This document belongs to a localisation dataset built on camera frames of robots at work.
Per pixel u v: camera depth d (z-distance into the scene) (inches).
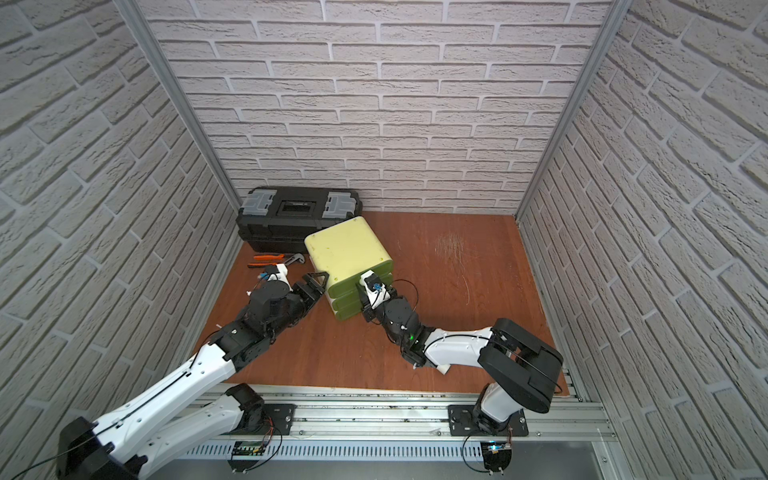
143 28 28.4
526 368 17.5
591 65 30.5
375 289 25.8
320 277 29.2
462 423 29.1
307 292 26.0
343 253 31.8
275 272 27.3
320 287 26.8
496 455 27.6
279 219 37.5
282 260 40.9
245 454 28.0
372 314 28.5
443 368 31.8
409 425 29.1
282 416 29.2
